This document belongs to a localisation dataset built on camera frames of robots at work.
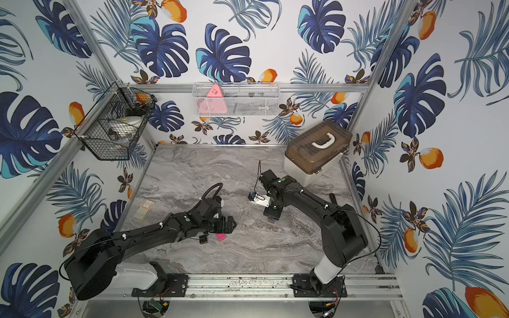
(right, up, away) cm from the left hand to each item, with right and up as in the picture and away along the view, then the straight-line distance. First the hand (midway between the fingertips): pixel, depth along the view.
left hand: (229, 222), depth 84 cm
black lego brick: (-11, -7, 0) cm, 13 cm away
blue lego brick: (+18, -1, +8) cm, 20 cm away
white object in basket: (-41, +40, -4) cm, 58 cm away
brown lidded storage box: (+36, +30, +5) cm, 47 cm away
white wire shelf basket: (+2, +58, +17) cm, 61 cm away
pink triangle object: (-8, +53, +6) cm, 53 cm away
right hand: (+20, +6, +4) cm, 21 cm away
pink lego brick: (-4, -6, +2) cm, 8 cm away
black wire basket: (-56, +54, +10) cm, 78 cm away
